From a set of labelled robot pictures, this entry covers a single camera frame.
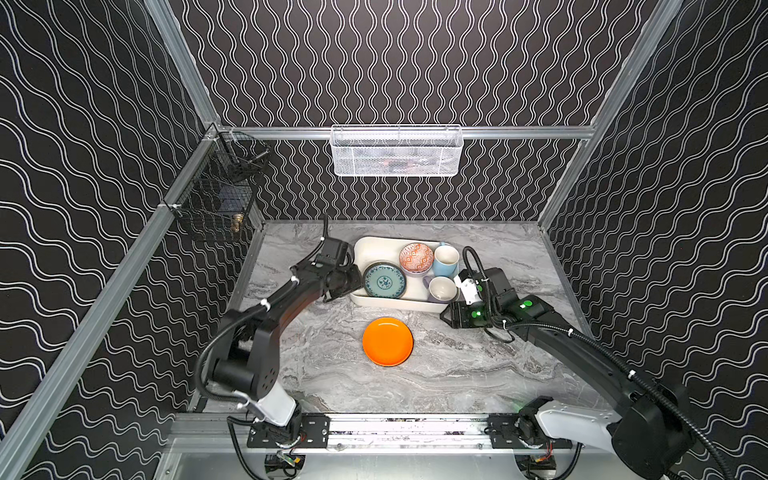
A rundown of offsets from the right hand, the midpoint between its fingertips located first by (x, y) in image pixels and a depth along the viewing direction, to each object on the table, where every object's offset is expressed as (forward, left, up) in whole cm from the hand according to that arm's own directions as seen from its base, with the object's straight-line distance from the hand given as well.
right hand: (450, 316), depth 81 cm
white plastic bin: (+31, +24, -9) cm, 41 cm away
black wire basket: (+32, +72, +16) cm, 80 cm away
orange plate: (-2, +17, -12) cm, 21 cm away
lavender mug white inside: (+14, 0, -8) cm, 16 cm away
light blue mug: (+20, -1, -2) cm, 21 cm away
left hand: (+12, +25, 0) cm, 28 cm away
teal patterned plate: (+18, +19, -9) cm, 27 cm away
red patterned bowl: (+26, +8, -7) cm, 28 cm away
